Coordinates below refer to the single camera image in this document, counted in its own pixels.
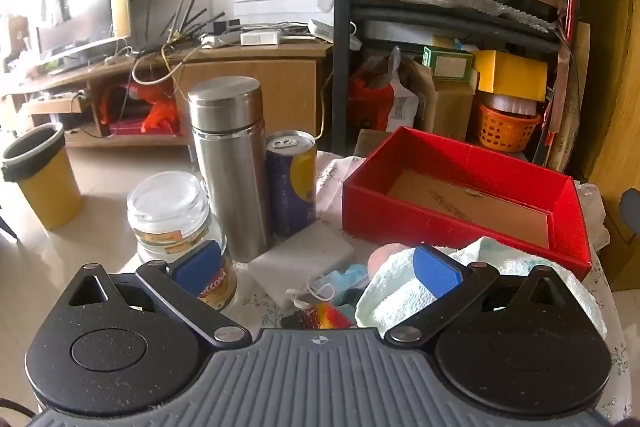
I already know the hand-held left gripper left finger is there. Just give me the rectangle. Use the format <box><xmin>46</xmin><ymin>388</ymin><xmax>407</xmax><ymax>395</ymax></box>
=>
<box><xmin>67</xmin><ymin>241</ymin><xmax>252</xmax><ymax>349</ymax></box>

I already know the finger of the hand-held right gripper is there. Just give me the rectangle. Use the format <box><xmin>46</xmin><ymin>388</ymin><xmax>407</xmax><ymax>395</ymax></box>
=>
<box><xmin>619</xmin><ymin>189</ymin><xmax>640</xmax><ymax>233</ymax></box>

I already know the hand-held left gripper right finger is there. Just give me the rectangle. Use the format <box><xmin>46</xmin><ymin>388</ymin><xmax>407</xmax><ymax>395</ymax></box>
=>
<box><xmin>384</xmin><ymin>244</ymin><xmax>568</xmax><ymax>349</ymax></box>

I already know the white terry towel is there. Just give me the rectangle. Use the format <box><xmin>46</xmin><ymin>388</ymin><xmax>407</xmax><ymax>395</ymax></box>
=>
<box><xmin>355</xmin><ymin>236</ymin><xmax>608</xmax><ymax>342</ymax></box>

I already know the teal and pink plush doll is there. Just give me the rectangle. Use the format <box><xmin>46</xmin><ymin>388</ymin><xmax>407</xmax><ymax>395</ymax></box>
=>
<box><xmin>367</xmin><ymin>243</ymin><xmax>402</xmax><ymax>274</ymax></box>

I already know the red cardboard box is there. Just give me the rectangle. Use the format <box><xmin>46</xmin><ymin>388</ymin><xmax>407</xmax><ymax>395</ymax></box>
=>
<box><xmin>342</xmin><ymin>126</ymin><xmax>594</xmax><ymax>282</ymax></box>

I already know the blue face mask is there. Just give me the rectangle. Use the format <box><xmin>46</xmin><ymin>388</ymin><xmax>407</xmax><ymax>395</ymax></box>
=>
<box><xmin>286</xmin><ymin>264</ymin><xmax>372</xmax><ymax>309</ymax></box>

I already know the white rectangular pack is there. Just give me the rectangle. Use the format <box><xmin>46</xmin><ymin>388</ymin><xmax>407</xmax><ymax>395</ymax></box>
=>
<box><xmin>247</xmin><ymin>224</ymin><xmax>357</xmax><ymax>309</ymax></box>

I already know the striped knit sock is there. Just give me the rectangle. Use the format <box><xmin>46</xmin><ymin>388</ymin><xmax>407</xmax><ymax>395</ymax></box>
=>
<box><xmin>280</xmin><ymin>301</ymin><xmax>357</xmax><ymax>331</ymax></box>

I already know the crumpled clear plastic bag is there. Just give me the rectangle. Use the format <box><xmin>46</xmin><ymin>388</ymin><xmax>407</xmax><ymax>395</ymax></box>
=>
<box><xmin>576</xmin><ymin>181</ymin><xmax>610</xmax><ymax>250</ymax></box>

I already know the glass jar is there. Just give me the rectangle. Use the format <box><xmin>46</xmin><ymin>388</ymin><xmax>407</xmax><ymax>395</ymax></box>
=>
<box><xmin>126</xmin><ymin>171</ymin><xmax>239</xmax><ymax>314</ymax></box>

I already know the floral tablecloth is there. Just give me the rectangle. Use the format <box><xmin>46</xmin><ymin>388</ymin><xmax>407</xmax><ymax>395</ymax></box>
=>
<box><xmin>136</xmin><ymin>151</ymin><xmax>632</xmax><ymax>423</ymax></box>

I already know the leaning cardboard sheet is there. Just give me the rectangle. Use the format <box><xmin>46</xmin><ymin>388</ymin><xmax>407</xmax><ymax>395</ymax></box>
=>
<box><xmin>549</xmin><ymin>21</ymin><xmax>592</xmax><ymax>178</ymax></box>

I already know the stainless steel thermos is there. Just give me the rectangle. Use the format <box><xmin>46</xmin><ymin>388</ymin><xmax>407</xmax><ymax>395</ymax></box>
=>
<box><xmin>187</xmin><ymin>76</ymin><xmax>274</xmax><ymax>264</ymax></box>

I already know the blue and yellow drink can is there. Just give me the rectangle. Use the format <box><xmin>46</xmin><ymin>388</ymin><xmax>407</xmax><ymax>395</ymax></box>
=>
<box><xmin>264</xmin><ymin>130</ymin><xmax>318</xmax><ymax>239</ymax></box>

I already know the wooden cabinet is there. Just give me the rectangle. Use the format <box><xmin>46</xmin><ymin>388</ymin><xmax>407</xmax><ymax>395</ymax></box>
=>
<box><xmin>574</xmin><ymin>0</ymin><xmax>640</xmax><ymax>294</ymax></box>

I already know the orange plastic basket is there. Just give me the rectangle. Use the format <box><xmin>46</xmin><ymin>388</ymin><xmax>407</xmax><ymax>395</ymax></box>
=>
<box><xmin>477</xmin><ymin>102</ymin><xmax>544</xmax><ymax>154</ymax></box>

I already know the white ribbed container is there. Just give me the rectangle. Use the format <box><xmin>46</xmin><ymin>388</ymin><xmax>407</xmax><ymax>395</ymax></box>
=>
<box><xmin>481</xmin><ymin>92</ymin><xmax>540</xmax><ymax>114</ymax></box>

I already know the brown cardboard box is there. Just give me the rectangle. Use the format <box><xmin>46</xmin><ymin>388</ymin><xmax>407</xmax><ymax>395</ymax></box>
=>
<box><xmin>409</xmin><ymin>57</ymin><xmax>477</xmax><ymax>142</ymax></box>

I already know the yellow trash bin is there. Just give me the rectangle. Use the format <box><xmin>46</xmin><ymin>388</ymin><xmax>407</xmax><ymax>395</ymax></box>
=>
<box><xmin>1</xmin><ymin>123</ymin><xmax>84</xmax><ymax>231</ymax></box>

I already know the yellow box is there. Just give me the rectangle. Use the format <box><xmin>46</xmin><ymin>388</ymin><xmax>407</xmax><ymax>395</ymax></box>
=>
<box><xmin>472</xmin><ymin>50</ymin><xmax>549</xmax><ymax>102</ymax></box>

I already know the red and white plastic bag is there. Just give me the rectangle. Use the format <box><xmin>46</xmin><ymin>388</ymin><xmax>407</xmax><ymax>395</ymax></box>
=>
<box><xmin>348</xmin><ymin>47</ymin><xmax>420</xmax><ymax>134</ymax></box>

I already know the wooden television stand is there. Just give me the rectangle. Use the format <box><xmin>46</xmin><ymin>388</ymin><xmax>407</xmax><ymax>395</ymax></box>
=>
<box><xmin>0</xmin><ymin>41</ymin><xmax>335</xmax><ymax>148</ymax></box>

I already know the green carton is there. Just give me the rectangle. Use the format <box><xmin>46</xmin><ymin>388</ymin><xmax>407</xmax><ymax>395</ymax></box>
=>
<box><xmin>422</xmin><ymin>46</ymin><xmax>475</xmax><ymax>82</ymax></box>

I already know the white power adapter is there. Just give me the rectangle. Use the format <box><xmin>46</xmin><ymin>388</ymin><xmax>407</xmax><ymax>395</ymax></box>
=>
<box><xmin>240</xmin><ymin>31</ymin><xmax>284</xmax><ymax>47</ymax></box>

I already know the black router with antennas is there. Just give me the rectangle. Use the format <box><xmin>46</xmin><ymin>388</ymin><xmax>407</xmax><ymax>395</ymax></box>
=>
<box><xmin>142</xmin><ymin>0</ymin><xmax>210</xmax><ymax>48</ymax></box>

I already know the black shelf rack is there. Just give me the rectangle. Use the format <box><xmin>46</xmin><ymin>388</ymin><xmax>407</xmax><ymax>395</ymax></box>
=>
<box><xmin>332</xmin><ymin>0</ymin><xmax>582</xmax><ymax>160</ymax></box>

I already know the white electronic device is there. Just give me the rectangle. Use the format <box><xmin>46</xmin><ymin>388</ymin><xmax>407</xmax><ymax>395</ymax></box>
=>
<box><xmin>307</xmin><ymin>18</ymin><xmax>335</xmax><ymax>42</ymax></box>

